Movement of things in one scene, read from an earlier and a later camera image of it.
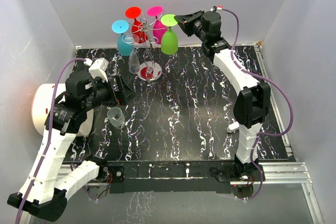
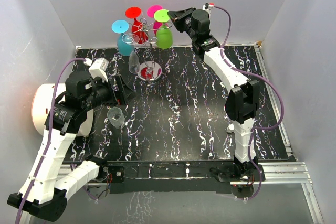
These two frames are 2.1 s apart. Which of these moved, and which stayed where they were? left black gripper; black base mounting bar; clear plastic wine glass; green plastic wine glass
Moved: green plastic wine glass
Stayed: black base mounting bar; clear plastic wine glass; left black gripper
